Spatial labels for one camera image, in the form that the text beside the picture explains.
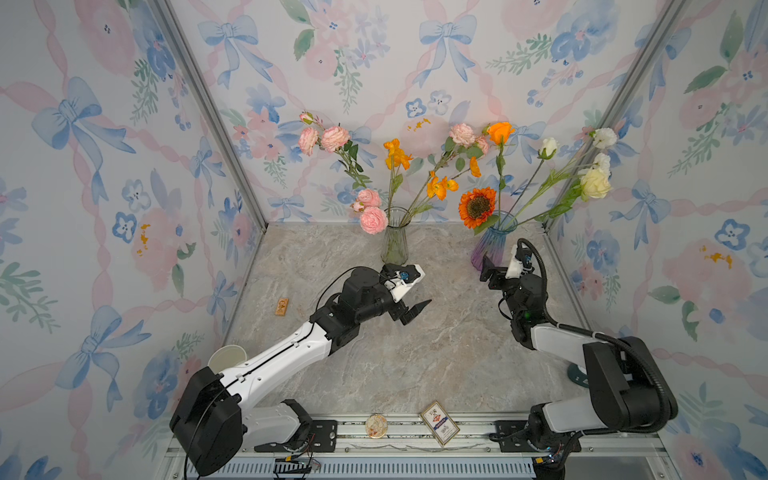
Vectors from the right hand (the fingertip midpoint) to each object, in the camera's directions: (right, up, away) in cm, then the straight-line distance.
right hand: (502, 256), depth 87 cm
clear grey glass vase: (-31, +4, +13) cm, 34 cm away
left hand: (-26, -6, -14) cm, 30 cm away
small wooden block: (-68, -16, +9) cm, 70 cm away
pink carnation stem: (-37, +10, -11) cm, 40 cm away
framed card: (-21, -41, -13) cm, 48 cm away
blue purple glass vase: (+1, +4, +10) cm, 10 cm away
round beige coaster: (-36, -43, -11) cm, 58 cm away
